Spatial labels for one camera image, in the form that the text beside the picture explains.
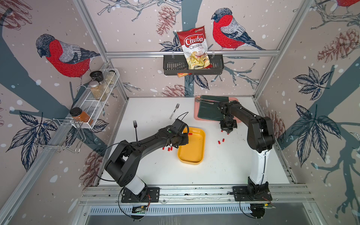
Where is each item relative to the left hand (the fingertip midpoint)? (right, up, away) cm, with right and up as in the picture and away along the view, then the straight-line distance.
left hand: (190, 138), depth 87 cm
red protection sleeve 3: (+1, +1, +11) cm, 11 cm away
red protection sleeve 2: (-14, -8, +3) cm, 16 cm away
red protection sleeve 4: (+20, -4, +6) cm, 22 cm away
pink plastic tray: (+11, +10, +20) cm, 24 cm away
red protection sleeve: (-18, -7, +4) cm, 20 cm away
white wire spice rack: (-55, +20, -12) cm, 60 cm away
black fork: (-41, +6, +17) cm, 44 cm away
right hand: (+26, +4, +8) cm, 27 cm away
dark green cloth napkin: (+19, +17, +26) cm, 37 cm away
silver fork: (-10, +20, +27) cm, 35 cm away
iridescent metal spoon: (+9, +27, +31) cm, 42 cm away
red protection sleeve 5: (+23, -3, +8) cm, 25 cm away
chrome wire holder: (-55, +8, -29) cm, 63 cm away
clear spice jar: (-50, +39, -1) cm, 64 cm away
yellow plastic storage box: (+3, -9, 0) cm, 10 cm away
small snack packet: (-6, +41, +3) cm, 42 cm away
